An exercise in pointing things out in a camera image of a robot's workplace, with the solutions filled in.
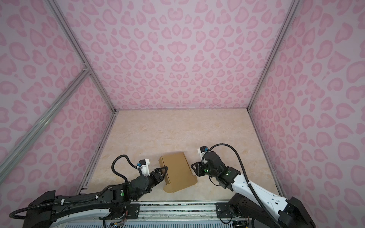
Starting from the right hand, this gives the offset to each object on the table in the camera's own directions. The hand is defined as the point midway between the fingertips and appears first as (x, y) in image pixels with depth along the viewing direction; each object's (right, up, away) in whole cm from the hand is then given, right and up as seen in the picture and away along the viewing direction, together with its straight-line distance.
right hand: (193, 166), depth 80 cm
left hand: (-13, -1, -4) cm, 14 cm away
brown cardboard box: (-8, -3, -5) cm, 9 cm away
